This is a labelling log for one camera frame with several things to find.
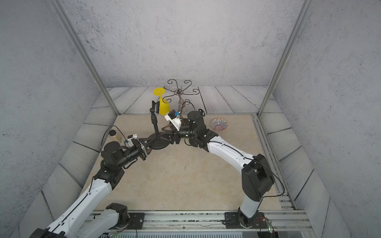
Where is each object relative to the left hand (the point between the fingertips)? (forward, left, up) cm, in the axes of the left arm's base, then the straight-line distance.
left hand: (157, 139), depth 69 cm
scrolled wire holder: (+34, -10, -6) cm, 36 cm away
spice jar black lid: (+22, +36, -20) cm, 47 cm away
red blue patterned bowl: (+33, -36, -27) cm, 55 cm away
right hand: (+3, -2, +1) cm, 3 cm away
